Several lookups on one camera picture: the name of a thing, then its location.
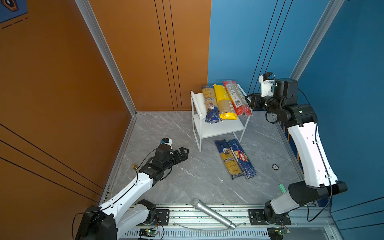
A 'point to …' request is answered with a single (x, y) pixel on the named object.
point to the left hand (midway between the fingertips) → (184, 150)
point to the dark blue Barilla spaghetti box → (247, 169)
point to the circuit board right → (277, 233)
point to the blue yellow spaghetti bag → (228, 158)
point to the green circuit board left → (148, 232)
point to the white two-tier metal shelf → (202, 129)
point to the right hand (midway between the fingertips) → (251, 96)
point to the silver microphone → (197, 204)
